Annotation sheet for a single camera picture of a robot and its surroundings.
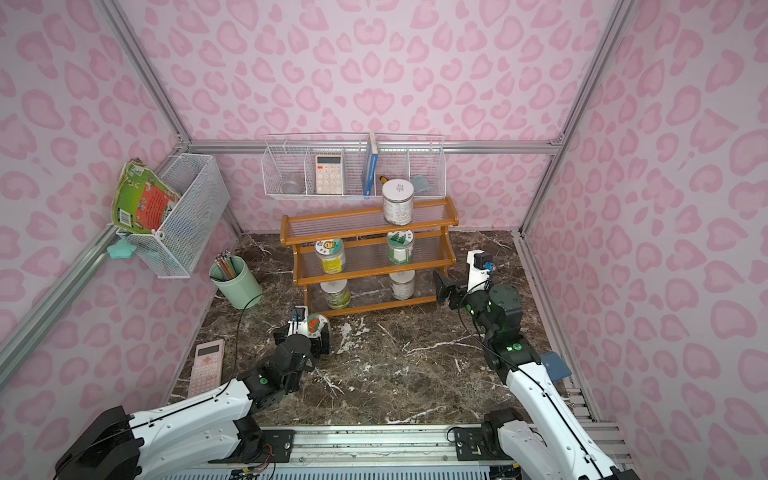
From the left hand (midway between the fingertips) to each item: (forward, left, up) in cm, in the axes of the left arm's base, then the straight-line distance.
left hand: (311, 320), depth 84 cm
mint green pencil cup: (+10, +23, +2) cm, 25 cm away
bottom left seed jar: (+9, -6, -1) cm, 11 cm away
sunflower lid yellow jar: (+14, -6, +12) cm, 20 cm away
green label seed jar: (+18, -25, +12) cm, 33 cm away
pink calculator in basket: (+39, -3, +20) cm, 44 cm away
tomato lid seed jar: (0, -1, -2) cm, 2 cm away
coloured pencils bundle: (+16, +28, +5) cm, 32 cm away
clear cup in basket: (+38, +9, +16) cm, 43 cm away
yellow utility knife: (+43, -20, +16) cm, 50 cm away
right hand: (+5, -37, +18) cm, 41 cm away
